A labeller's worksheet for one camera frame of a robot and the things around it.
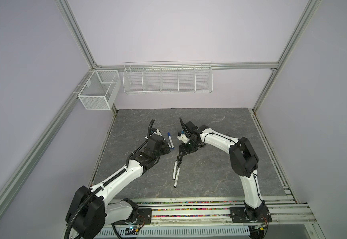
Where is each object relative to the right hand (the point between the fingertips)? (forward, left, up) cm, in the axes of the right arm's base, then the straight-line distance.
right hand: (183, 154), depth 93 cm
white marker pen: (-9, +6, -2) cm, 11 cm away
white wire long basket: (+41, +10, +29) cm, 51 cm away
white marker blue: (+12, +9, -2) cm, 15 cm away
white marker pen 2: (-15, +4, -2) cm, 16 cm away
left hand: (-1, +9, +12) cm, 15 cm away
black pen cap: (-5, +3, -3) cm, 7 cm away
